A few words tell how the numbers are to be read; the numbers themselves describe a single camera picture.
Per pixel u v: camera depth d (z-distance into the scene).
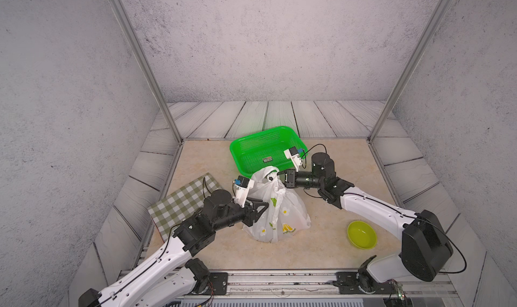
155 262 0.46
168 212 0.91
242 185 0.61
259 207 0.69
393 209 0.49
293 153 0.71
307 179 0.67
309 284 0.74
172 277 0.59
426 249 0.42
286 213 0.76
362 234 0.83
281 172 0.72
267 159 1.11
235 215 0.60
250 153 1.14
